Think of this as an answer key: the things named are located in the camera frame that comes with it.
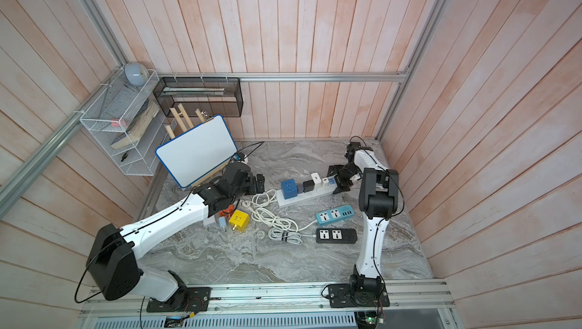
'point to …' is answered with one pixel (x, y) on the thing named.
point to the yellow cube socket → (239, 220)
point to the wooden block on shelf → (139, 125)
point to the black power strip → (336, 235)
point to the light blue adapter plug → (222, 222)
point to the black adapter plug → (308, 186)
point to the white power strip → (301, 197)
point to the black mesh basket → (220, 96)
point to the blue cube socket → (289, 189)
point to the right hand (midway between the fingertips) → (328, 179)
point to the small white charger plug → (316, 177)
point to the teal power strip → (335, 214)
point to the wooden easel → (188, 125)
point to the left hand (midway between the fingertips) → (253, 182)
